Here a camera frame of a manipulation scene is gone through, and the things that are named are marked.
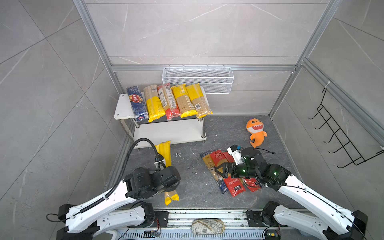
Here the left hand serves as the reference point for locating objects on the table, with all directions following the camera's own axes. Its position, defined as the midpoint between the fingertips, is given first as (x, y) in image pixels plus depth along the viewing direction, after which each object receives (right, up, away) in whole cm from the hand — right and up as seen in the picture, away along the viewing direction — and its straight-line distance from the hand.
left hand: (173, 178), depth 67 cm
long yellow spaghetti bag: (-5, +12, +5) cm, 14 cm away
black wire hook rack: (+77, +18, -1) cm, 79 cm away
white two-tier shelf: (0, +22, +39) cm, 45 cm away
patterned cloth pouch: (+16, -23, +1) cm, 28 cm away
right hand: (+22, +3, +4) cm, 23 cm away
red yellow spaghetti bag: (+32, -8, +11) cm, 34 cm away
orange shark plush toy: (+52, +24, +35) cm, 67 cm away
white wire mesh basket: (+23, +56, +34) cm, 69 cm away
